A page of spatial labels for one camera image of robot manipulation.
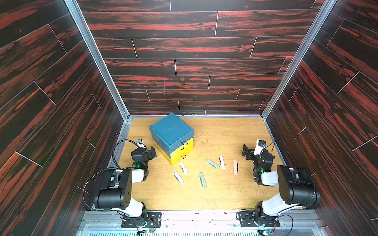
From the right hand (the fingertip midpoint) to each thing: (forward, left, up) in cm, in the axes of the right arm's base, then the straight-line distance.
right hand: (255, 145), depth 92 cm
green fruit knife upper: (-10, +27, -8) cm, 29 cm away
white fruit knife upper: (-15, +44, -8) cm, 47 cm away
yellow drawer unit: (-11, +47, +5) cm, 49 cm away
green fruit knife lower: (-21, +33, -8) cm, 40 cm away
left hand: (-3, +70, -2) cm, 71 cm away
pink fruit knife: (-6, +21, -9) cm, 23 cm away
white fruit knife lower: (-20, +48, -9) cm, 52 cm away
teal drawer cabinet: (-2, +53, +13) cm, 54 cm away
